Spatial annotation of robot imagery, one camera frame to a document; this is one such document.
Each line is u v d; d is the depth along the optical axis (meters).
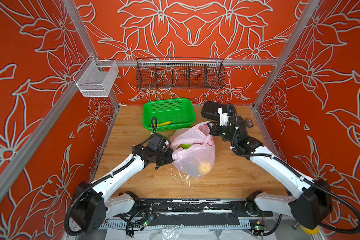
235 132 0.56
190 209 0.74
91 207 0.39
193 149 0.68
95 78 0.93
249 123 1.05
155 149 0.61
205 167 0.75
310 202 0.38
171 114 1.14
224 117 0.67
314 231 0.67
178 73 0.99
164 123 1.05
